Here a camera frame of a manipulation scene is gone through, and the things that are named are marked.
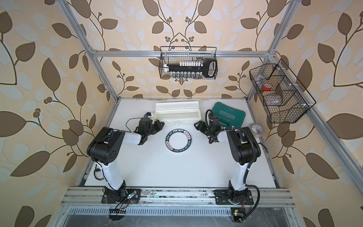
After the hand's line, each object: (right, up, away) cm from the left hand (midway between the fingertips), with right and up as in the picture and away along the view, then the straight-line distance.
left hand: (163, 121), depth 98 cm
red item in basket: (+63, +20, -15) cm, 68 cm away
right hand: (+24, -4, +3) cm, 25 cm away
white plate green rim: (+11, -13, -1) cm, 17 cm away
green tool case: (+47, +2, +5) cm, 48 cm away
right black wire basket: (+68, +13, -24) cm, 74 cm away
